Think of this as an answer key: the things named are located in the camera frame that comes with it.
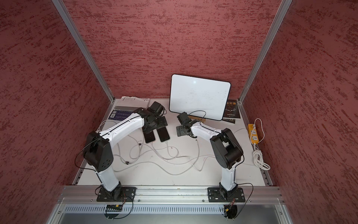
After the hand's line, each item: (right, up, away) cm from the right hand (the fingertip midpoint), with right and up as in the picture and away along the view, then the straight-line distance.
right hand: (186, 131), depth 96 cm
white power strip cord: (+46, -14, -9) cm, 49 cm away
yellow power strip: (+47, -1, -1) cm, 47 cm away
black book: (+37, +15, +14) cm, 42 cm away
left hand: (-18, +4, -8) cm, 20 cm away
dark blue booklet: (-52, +12, +10) cm, 55 cm away
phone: (-26, -4, -1) cm, 26 cm away
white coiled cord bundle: (-67, +1, +7) cm, 68 cm away
